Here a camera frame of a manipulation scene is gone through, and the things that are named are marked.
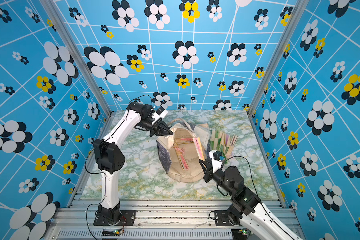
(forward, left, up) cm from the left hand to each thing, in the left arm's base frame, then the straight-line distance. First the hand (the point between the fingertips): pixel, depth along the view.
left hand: (173, 133), depth 74 cm
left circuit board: (-39, +27, -27) cm, 54 cm away
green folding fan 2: (+14, -25, -25) cm, 38 cm away
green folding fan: (+14, -29, -25) cm, 41 cm away
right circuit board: (-39, -32, -27) cm, 57 cm away
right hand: (-12, -15, -6) cm, 20 cm away
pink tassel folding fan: (+16, -41, -26) cm, 51 cm away
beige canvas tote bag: (+1, -2, -24) cm, 24 cm away
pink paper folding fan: (-7, -12, +2) cm, 14 cm away
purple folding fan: (+12, -35, -26) cm, 45 cm away
